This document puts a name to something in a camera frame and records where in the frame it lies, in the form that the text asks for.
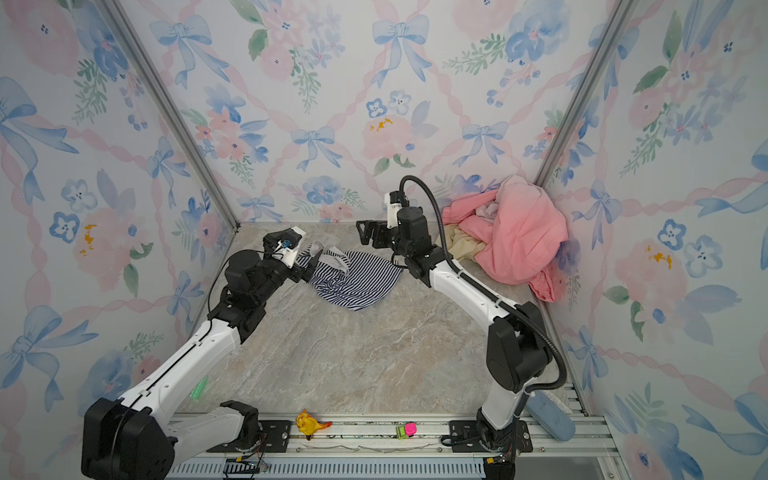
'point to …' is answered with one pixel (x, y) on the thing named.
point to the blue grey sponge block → (551, 414)
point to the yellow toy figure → (308, 425)
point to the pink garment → (520, 229)
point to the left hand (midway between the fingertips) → (303, 236)
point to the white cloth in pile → (488, 211)
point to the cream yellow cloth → (460, 243)
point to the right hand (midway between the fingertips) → (372, 220)
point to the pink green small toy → (407, 430)
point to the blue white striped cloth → (352, 279)
